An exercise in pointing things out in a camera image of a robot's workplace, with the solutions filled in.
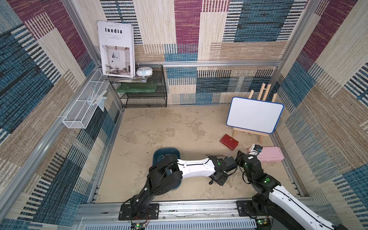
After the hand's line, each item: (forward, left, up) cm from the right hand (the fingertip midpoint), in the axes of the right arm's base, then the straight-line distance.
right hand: (242, 151), depth 84 cm
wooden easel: (+26, -14, +21) cm, 36 cm away
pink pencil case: (+3, -22, -10) cm, 24 cm away
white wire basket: (+21, +98, +11) cm, 101 cm away
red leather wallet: (+12, +3, -9) cm, 16 cm away
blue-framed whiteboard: (+20, -10, +9) cm, 24 cm away
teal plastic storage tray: (+2, +48, -7) cm, 49 cm away
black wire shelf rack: (+50, +59, +2) cm, 77 cm away
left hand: (-12, +12, -9) cm, 20 cm away
